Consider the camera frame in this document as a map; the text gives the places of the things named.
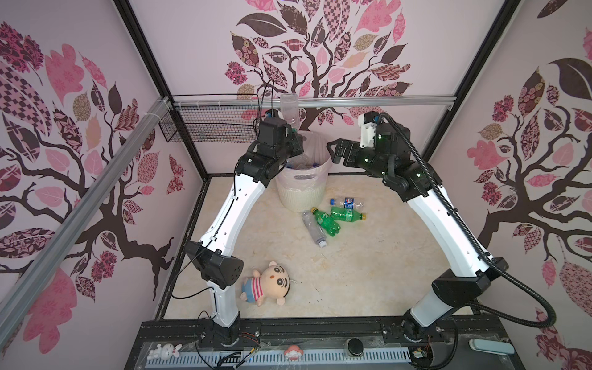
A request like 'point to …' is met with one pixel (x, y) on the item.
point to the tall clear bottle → (314, 228)
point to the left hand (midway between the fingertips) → (297, 140)
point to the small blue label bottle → (348, 203)
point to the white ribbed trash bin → (302, 186)
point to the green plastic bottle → (326, 222)
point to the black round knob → (355, 347)
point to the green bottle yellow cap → (344, 214)
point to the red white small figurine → (294, 353)
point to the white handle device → (492, 346)
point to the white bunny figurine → (165, 351)
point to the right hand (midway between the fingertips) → (341, 142)
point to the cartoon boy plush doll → (274, 283)
